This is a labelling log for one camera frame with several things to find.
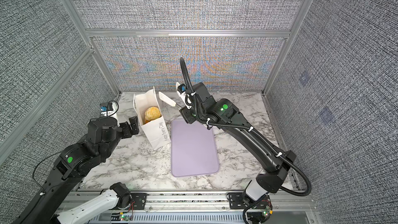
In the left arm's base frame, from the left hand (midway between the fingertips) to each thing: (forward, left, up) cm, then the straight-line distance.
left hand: (128, 118), depth 65 cm
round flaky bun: (+15, -4, -15) cm, 22 cm away
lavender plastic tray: (0, -27, -33) cm, 42 cm away
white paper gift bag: (+3, -7, -17) cm, 19 cm away
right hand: (+5, -25, 0) cm, 25 cm away
